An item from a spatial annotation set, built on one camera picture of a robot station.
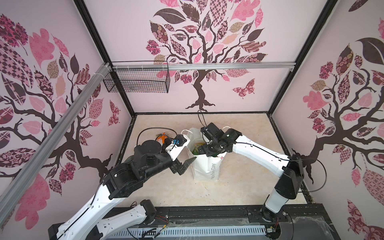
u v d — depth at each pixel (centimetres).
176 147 45
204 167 71
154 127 35
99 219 39
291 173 42
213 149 68
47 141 52
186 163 49
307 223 72
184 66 94
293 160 45
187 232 70
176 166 50
